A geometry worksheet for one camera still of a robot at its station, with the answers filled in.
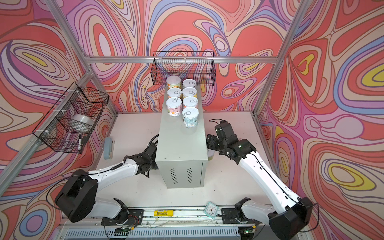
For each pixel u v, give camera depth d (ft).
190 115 2.10
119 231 2.36
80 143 2.36
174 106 2.23
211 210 2.44
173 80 2.52
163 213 2.41
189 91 2.42
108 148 3.08
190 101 2.27
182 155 1.92
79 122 2.27
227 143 1.76
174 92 2.42
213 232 2.31
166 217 2.45
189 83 2.57
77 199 1.38
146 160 2.25
